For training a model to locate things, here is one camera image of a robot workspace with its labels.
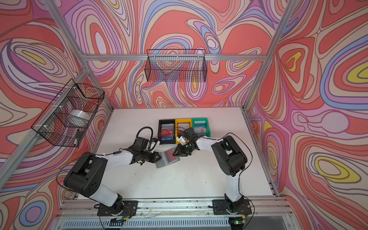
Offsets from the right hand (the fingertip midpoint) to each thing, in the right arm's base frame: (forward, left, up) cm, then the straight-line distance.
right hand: (176, 158), depth 91 cm
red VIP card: (+19, +7, +2) cm, 20 cm away
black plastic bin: (+26, +3, +6) cm, 27 cm away
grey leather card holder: (+1, +6, 0) cm, 6 cm away
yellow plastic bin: (+24, -3, +4) cm, 24 cm away
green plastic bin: (+23, -19, +2) cm, 30 cm away
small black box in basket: (+3, +49, +25) cm, 55 cm away
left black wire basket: (+7, +52, +33) cm, 62 cm away
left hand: (0, +9, 0) cm, 9 cm away
